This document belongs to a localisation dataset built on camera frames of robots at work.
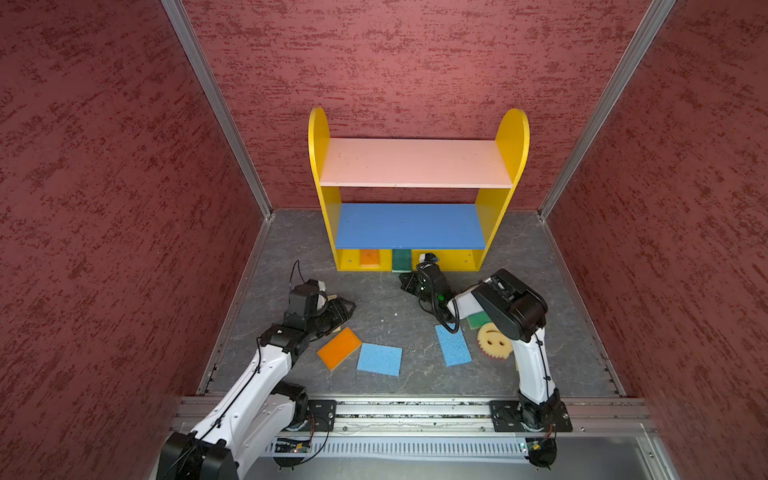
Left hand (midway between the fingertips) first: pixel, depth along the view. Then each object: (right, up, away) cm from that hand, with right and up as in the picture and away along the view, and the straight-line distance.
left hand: (351, 315), depth 82 cm
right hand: (+13, +8, +18) cm, 23 cm away
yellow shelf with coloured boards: (+32, +23, +14) cm, 42 cm away
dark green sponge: (+15, +14, +21) cm, 29 cm away
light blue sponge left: (+8, -13, +1) cm, 15 cm away
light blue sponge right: (+30, -10, +3) cm, 31 cm away
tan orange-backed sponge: (+4, +15, +21) cm, 26 cm away
